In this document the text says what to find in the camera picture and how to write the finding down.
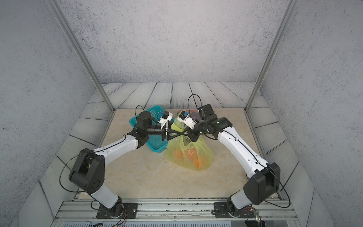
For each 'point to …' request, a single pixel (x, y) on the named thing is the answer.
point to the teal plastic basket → (154, 141)
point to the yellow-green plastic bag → (204, 152)
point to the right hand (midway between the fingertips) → (184, 132)
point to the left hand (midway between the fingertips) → (181, 132)
